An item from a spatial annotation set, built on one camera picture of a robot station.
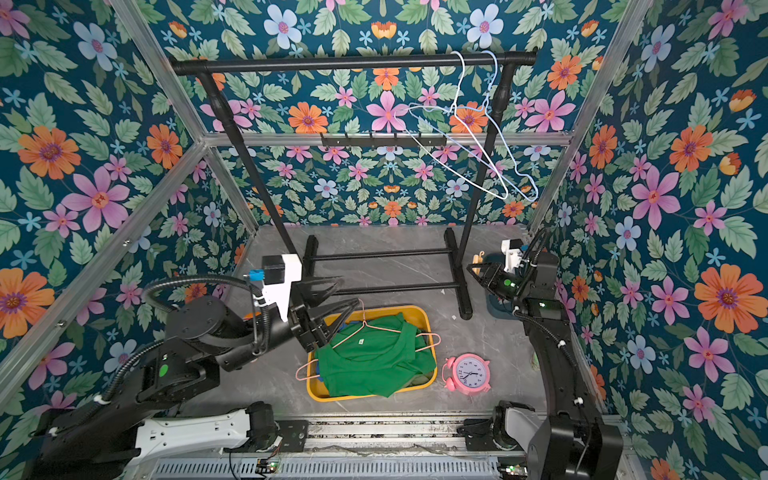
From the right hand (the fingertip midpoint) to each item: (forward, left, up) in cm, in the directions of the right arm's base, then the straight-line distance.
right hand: (477, 264), depth 75 cm
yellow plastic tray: (-3, +15, -21) cm, 26 cm away
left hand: (-23, +26, +21) cm, 40 cm away
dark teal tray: (0, -10, -22) cm, 24 cm away
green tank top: (-19, +26, -17) cm, 36 cm away
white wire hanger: (+43, -20, +1) cm, 47 cm away
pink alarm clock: (-19, +1, -25) cm, 32 cm away
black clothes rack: (+22, +57, -22) cm, 65 cm away
